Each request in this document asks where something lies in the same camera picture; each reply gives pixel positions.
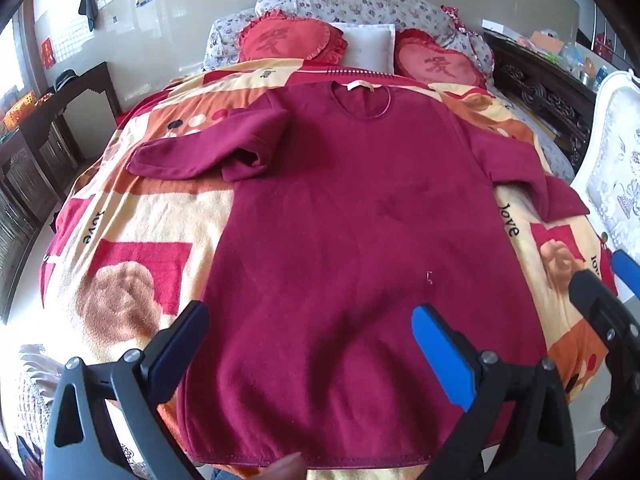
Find red heart pillow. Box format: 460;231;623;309
394;28;488;90
237;14;348;66

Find orange red printed blanket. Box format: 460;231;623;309
40;57;621;480

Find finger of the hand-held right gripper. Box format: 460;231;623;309
568;269;640;361
612;250;640;297

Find maroon fleece sweater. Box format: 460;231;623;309
127;80;591;468

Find dark hanging towel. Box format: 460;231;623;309
78;0;100;32

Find grey patterned cloth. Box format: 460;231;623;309
14;344;68;461

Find person's left hand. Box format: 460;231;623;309
265;452;306;480

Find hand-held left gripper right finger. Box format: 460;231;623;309
410;303;576;480

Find dark wooden desk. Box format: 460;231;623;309
0;62;121;311

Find white ornate chair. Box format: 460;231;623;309
570;70;640;261

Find dark carved wooden cabinet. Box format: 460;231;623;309
482;30;601;171

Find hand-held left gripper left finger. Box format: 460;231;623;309
44;300;211;480

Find white pillow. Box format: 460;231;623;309
330;22;397;72

